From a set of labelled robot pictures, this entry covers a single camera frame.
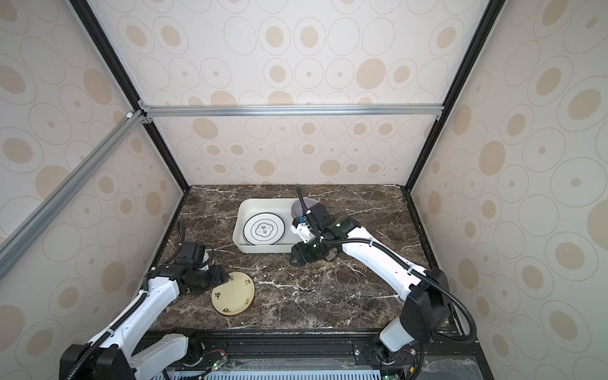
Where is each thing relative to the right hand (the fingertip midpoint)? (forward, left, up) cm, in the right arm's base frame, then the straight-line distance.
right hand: (297, 259), depth 77 cm
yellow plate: (-7, +23, -14) cm, 28 cm away
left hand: (-1, +25, -9) cm, 27 cm away
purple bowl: (+31, +2, -11) cm, 33 cm away
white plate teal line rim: (+22, +16, -13) cm, 30 cm away
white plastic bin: (+32, +24, -11) cm, 41 cm away
